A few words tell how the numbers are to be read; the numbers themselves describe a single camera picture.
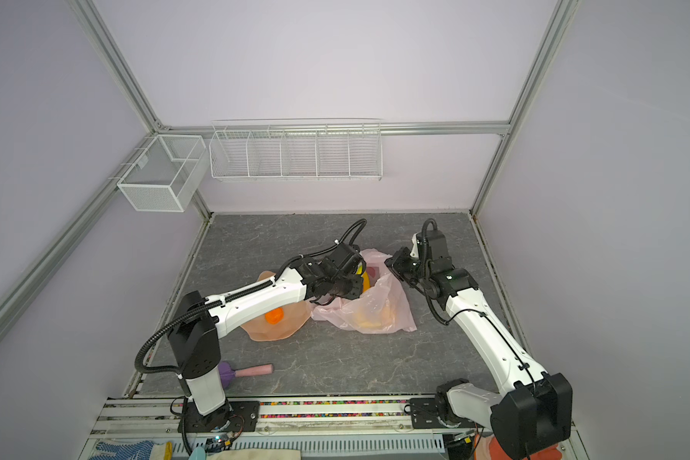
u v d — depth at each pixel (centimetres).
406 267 68
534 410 38
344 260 63
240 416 74
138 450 68
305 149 99
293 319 88
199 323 46
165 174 96
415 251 71
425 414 74
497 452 67
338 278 62
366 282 75
